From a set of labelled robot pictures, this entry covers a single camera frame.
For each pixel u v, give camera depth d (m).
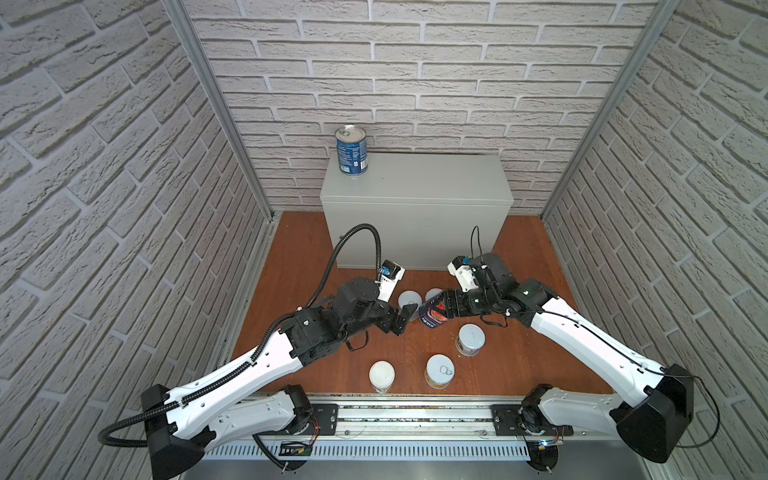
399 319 0.60
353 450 0.77
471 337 0.83
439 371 0.77
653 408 0.38
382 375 0.74
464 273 0.70
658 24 0.70
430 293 0.89
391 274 0.57
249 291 0.99
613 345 0.44
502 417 0.74
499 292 0.57
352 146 0.76
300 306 0.52
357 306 0.49
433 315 0.74
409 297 0.90
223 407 0.42
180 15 0.70
